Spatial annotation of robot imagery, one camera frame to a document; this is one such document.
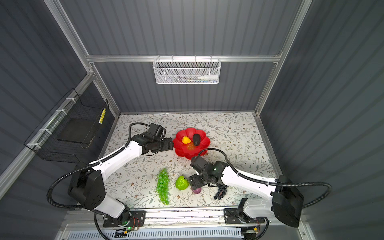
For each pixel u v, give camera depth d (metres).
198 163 0.61
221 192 0.80
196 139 0.99
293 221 0.41
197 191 0.77
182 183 0.79
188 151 0.99
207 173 0.60
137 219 0.72
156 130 0.68
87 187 0.43
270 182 0.44
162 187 0.80
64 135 0.71
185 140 0.99
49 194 0.40
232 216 0.73
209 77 0.87
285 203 0.40
